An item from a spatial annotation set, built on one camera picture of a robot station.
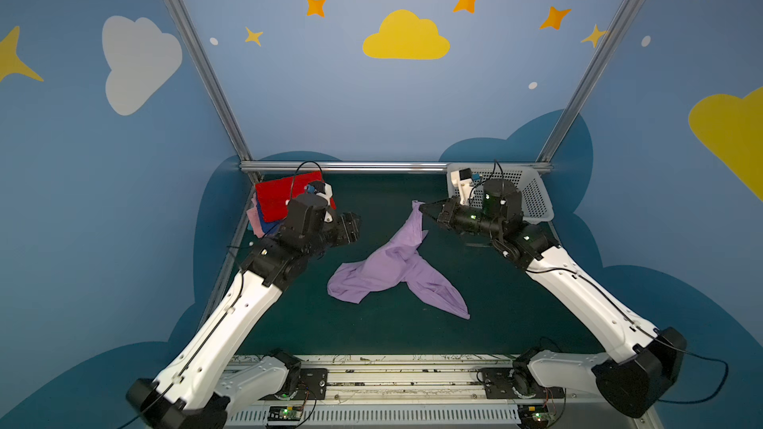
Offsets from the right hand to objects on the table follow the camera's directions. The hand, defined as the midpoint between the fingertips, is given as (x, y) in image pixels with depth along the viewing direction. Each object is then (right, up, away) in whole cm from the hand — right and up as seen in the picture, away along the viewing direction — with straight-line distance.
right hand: (422, 205), depth 68 cm
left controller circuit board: (-33, -51, +2) cm, 61 cm away
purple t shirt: (-5, -16, +16) cm, 23 cm away
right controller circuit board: (+27, -52, +2) cm, 58 cm away
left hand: (-16, -4, +2) cm, 17 cm away
